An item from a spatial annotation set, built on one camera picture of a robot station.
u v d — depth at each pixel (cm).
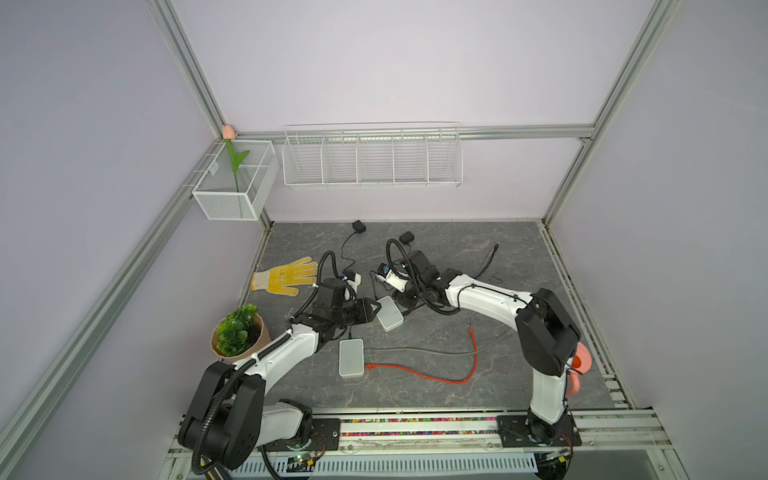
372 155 98
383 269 79
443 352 87
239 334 76
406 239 115
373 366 85
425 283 70
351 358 85
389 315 93
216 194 77
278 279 103
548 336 49
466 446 74
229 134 90
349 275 79
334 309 68
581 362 74
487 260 108
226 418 41
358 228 119
